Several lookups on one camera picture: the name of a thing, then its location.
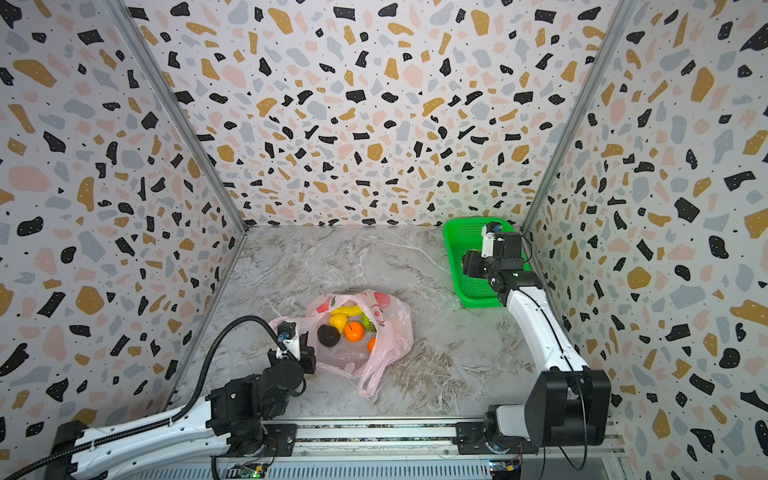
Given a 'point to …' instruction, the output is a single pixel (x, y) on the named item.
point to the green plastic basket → (463, 235)
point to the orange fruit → (354, 331)
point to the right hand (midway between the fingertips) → (469, 251)
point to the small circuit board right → (505, 469)
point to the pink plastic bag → (390, 318)
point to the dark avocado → (328, 335)
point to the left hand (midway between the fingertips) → (310, 331)
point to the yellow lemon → (339, 321)
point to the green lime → (367, 324)
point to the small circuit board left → (249, 470)
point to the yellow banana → (348, 310)
